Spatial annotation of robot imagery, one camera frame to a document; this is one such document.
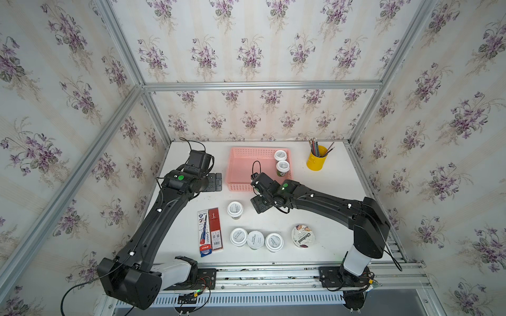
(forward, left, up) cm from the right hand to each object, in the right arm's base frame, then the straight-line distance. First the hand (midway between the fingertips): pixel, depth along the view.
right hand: (262, 200), depth 84 cm
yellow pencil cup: (+25, -29, -5) cm, 39 cm away
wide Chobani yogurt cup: (-13, -17, -5) cm, 22 cm away
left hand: (+2, +21, +11) cm, 24 cm away
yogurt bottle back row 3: (-2, +12, -4) cm, 13 cm away
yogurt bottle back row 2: (+21, -11, -3) cm, 23 cm away
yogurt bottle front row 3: (-16, -5, -4) cm, 17 cm away
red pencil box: (-10, +20, -9) cm, 24 cm away
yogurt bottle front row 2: (-15, +3, -4) cm, 16 cm away
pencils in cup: (+30, -28, +2) cm, 41 cm away
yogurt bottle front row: (-15, +9, -4) cm, 18 cm away
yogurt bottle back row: (+29, -10, -3) cm, 31 cm away
